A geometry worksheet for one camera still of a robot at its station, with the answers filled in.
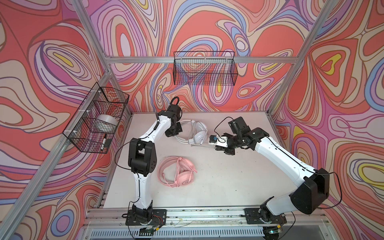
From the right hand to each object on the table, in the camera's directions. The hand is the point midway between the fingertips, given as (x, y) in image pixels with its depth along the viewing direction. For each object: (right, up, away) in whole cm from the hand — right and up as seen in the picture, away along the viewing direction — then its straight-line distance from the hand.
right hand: (220, 147), depth 79 cm
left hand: (-24, +8, +16) cm, 30 cm away
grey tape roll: (-57, +13, -8) cm, 59 cm away
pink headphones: (-25, -16, +8) cm, 31 cm away
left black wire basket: (-63, +12, -7) cm, 65 cm away
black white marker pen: (-58, +1, -9) cm, 59 cm away
